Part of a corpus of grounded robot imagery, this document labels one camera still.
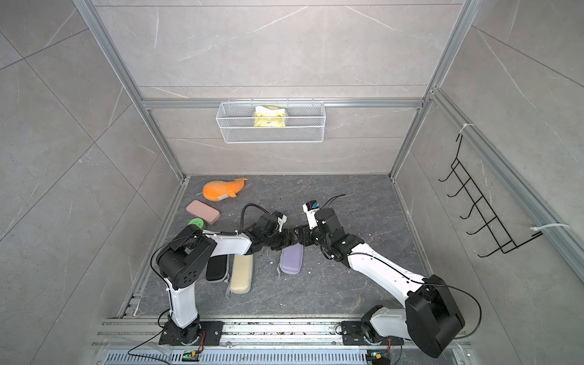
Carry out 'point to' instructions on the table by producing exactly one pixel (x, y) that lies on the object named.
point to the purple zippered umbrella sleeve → (292, 259)
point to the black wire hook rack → (484, 214)
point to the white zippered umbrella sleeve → (242, 274)
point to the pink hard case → (210, 214)
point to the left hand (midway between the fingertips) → (301, 237)
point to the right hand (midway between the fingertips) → (301, 227)
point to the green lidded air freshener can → (197, 221)
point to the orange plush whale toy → (217, 190)
